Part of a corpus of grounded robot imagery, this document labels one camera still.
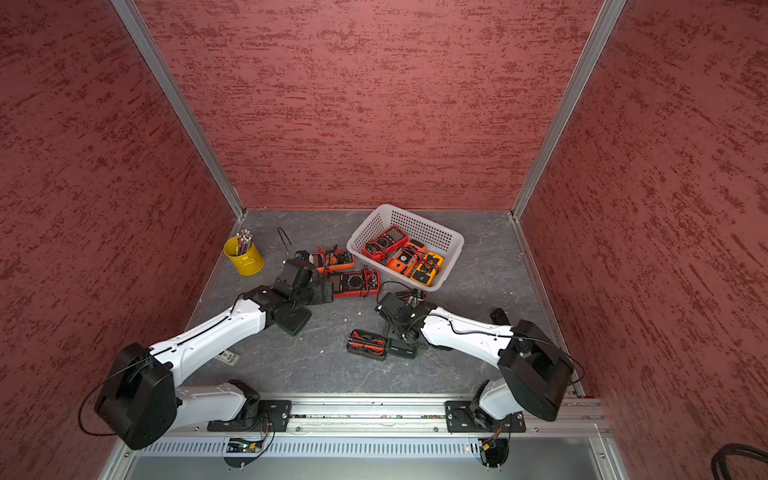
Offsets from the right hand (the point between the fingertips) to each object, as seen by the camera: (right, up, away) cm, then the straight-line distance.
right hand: (401, 338), depth 85 cm
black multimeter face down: (+30, +5, +5) cm, 31 cm away
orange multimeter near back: (-24, +22, +15) cm, 36 cm away
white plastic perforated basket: (+15, +28, +21) cm, 38 cm away
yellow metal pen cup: (-50, +21, +11) cm, 55 cm away
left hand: (-25, +13, +2) cm, 28 cm away
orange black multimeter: (+3, +23, +16) cm, 28 cm away
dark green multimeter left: (-25, +12, -21) cm, 35 cm away
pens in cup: (-48, +28, +5) cm, 56 cm away
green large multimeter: (0, -1, -5) cm, 5 cm away
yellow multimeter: (+9, +18, +13) cm, 24 cm away
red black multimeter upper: (-14, +14, +10) cm, 23 cm away
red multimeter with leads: (-4, +28, +19) cm, 35 cm away
